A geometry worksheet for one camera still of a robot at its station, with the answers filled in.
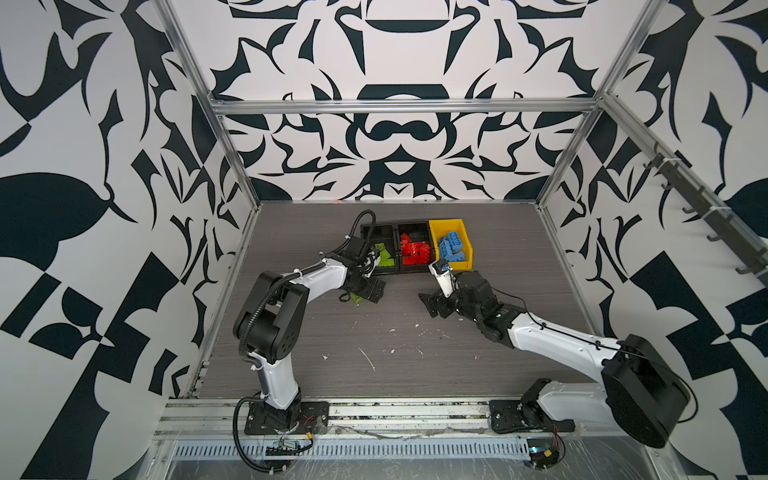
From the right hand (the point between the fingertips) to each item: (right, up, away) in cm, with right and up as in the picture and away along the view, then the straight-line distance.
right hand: (430, 282), depth 86 cm
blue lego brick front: (+9, +9, +14) cm, 19 cm away
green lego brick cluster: (-21, -6, +6) cm, 23 cm away
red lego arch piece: (-3, +7, +14) cm, 16 cm away
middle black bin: (-1, +14, +26) cm, 30 cm away
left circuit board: (-37, -39, -13) cm, 55 cm away
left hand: (-19, -2, +11) cm, 22 cm away
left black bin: (-12, +13, +29) cm, 34 cm away
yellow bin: (+6, +15, +17) cm, 24 cm away
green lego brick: (-13, +6, +16) cm, 21 cm away
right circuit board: (+24, -38, -15) cm, 47 cm away
